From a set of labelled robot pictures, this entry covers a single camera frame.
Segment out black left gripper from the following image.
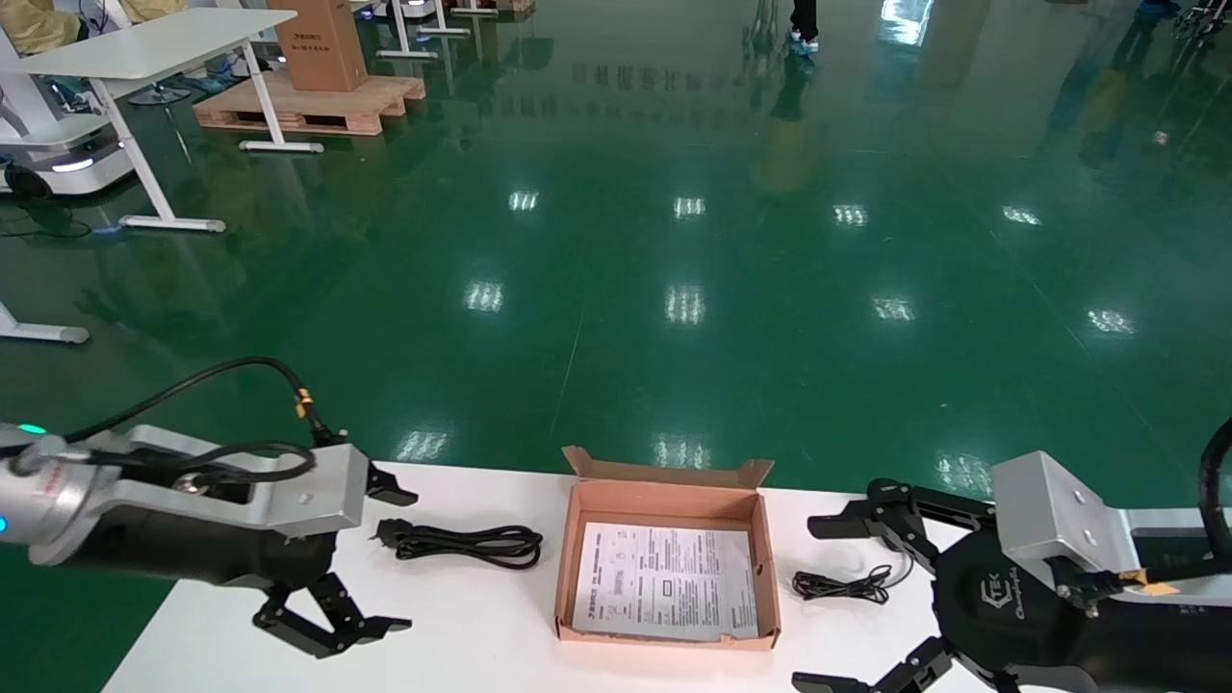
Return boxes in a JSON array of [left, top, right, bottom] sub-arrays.
[[65, 464, 420, 661]]

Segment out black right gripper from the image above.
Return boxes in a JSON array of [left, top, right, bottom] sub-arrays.
[[790, 478, 1232, 693]]

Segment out black power cord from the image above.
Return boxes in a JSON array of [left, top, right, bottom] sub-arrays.
[[373, 518, 545, 571]]

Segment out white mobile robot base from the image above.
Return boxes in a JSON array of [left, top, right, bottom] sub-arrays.
[[0, 82, 137, 200]]

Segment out open brown cardboard storage box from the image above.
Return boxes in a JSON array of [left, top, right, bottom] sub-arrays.
[[554, 446, 783, 653]]

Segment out white printed instruction sheet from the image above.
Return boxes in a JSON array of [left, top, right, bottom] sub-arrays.
[[572, 522, 761, 644]]

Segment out white table foot bar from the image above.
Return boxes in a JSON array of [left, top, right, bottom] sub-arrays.
[[0, 302, 90, 346]]

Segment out wooden shipping pallet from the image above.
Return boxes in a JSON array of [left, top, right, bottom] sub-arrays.
[[192, 71, 427, 137]]

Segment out tall brown cardboard carton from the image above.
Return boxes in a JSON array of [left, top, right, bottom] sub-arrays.
[[267, 0, 370, 93]]

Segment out white table leg frames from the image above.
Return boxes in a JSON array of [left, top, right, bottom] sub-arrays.
[[373, 0, 501, 61]]

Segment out white desk with metal legs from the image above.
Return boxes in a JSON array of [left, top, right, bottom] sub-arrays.
[[0, 8, 326, 234]]

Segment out person legs with blue shoes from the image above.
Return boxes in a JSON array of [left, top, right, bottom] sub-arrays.
[[787, 0, 822, 55]]

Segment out person in yellow clothing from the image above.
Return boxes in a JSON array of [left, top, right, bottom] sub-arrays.
[[0, 0, 86, 56]]

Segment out thin black coiled cable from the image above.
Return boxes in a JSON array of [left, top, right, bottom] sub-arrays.
[[792, 553, 915, 605]]

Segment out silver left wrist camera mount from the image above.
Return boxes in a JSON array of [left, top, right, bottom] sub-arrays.
[[90, 423, 372, 541]]

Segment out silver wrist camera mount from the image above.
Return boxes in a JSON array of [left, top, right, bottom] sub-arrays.
[[990, 449, 1232, 608], [90, 423, 372, 541]]

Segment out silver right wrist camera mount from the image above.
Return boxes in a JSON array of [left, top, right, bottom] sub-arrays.
[[990, 449, 1232, 608]]

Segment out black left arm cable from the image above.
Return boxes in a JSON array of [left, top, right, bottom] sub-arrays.
[[0, 357, 349, 487]]

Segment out black floor cables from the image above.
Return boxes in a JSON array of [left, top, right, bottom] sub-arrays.
[[0, 204, 94, 242]]

